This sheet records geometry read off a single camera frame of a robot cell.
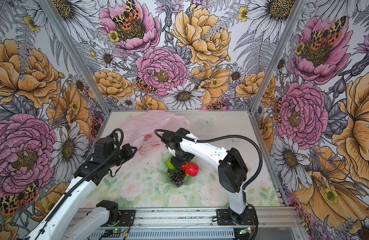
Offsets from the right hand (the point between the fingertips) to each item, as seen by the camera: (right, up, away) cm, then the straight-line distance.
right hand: (186, 167), depth 79 cm
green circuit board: (+28, -27, -8) cm, 40 cm away
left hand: (-25, +8, -2) cm, 26 cm away
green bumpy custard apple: (-9, +1, +3) cm, 10 cm away
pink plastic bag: (-28, +20, +9) cm, 35 cm away
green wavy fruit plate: (-13, -3, +8) cm, 16 cm away
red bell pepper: (+3, -1, 0) cm, 3 cm away
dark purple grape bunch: (-5, -5, 0) cm, 7 cm away
